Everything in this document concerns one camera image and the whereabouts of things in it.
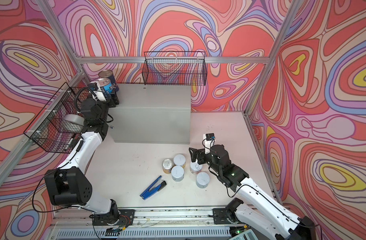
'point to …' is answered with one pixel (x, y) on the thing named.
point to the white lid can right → (202, 180)
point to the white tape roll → (73, 123)
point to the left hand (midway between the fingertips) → (106, 88)
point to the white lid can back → (179, 160)
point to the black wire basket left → (59, 125)
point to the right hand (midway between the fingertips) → (198, 150)
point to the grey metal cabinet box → (156, 113)
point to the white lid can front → (177, 173)
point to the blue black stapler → (155, 187)
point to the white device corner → (248, 235)
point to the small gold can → (167, 164)
